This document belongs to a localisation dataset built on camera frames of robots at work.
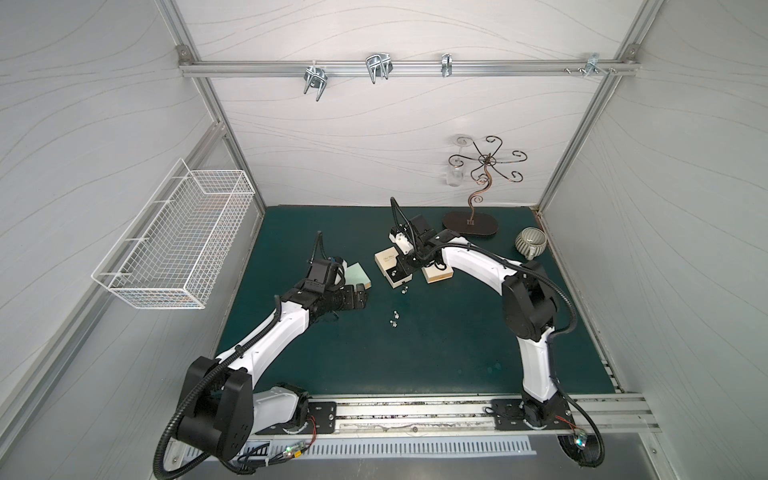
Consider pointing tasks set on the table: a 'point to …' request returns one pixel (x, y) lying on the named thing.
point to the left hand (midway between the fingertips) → (355, 296)
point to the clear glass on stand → (455, 169)
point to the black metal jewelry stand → (470, 222)
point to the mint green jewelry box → (355, 274)
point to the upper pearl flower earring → (405, 291)
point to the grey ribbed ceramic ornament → (531, 242)
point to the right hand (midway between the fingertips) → (401, 261)
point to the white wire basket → (189, 242)
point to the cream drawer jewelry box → (433, 274)
